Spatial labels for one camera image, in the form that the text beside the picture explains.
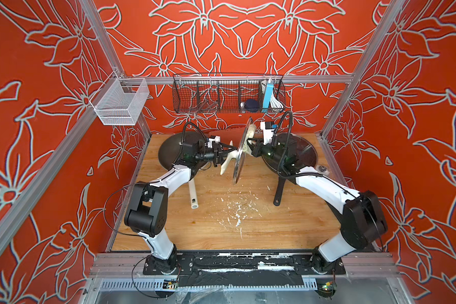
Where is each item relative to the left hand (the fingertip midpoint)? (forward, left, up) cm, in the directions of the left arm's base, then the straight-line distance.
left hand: (235, 151), depth 77 cm
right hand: (+4, -2, +3) cm, 6 cm away
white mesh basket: (+26, +59, +5) cm, 65 cm away
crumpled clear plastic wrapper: (+9, -46, -22) cm, 52 cm away
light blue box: (+28, -14, +7) cm, 32 cm away
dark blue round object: (+32, -8, +1) cm, 33 cm away
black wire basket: (+39, +8, +3) cm, 40 cm away
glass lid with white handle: (-8, -1, +8) cm, 11 cm away
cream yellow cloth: (+5, -6, +6) cm, 10 cm away
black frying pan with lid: (+31, -42, -32) cm, 61 cm away
